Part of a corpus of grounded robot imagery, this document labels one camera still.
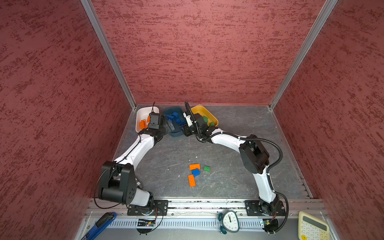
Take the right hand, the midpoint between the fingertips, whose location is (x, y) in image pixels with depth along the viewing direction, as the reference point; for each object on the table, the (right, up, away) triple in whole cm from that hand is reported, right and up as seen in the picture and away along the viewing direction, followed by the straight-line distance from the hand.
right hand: (183, 128), depth 93 cm
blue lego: (-12, +8, +18) cm, 23 cm away
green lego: (+20, +3, +13) cm, 24 cm away
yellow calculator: (+62, -45, -25) cm, 81 cm away
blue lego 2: (-5, +5, +17) cm, 18 cm away
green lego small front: (+15, -23, -8) cm, 28 cm away
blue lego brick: (-7, +10, +18) cm, 21 cm away
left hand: (-10, 0, -3) cm, 11 cm away
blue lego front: (+8, -25, -6) cm, 27 cm away
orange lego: (+7, -22, -6) cm, 24 cm away
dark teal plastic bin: (-4, -2, +2) cm, 5 cm away
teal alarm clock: (+23, -41, -26) cm, 54 cm away
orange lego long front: (+6, -29, -10) cm, 31 cm away
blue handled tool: (-35, -43, -26) cm, 61 cm away
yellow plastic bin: (+14, +12, +20) cm, 28 cm away
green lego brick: (+15, +6, +17) cm, 24 cm away
